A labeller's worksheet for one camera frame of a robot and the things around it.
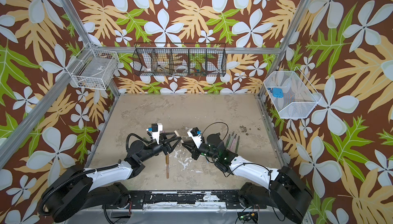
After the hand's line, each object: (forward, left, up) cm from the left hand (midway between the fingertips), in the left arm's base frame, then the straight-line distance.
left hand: (178, 134), depth 73 cm
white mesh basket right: (+22, -63, +5) cm, 67 cm away
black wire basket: (+50, +2, +9) cm, 51 cm away
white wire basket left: (+36, +48, +11) cm, 61 cm away
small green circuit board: (-31, -34, -26) cm, 53 cm away
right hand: (-3, -2, -5) cm, 6 cm away
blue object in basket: (+26, -55, +4) cm, 61 cm away
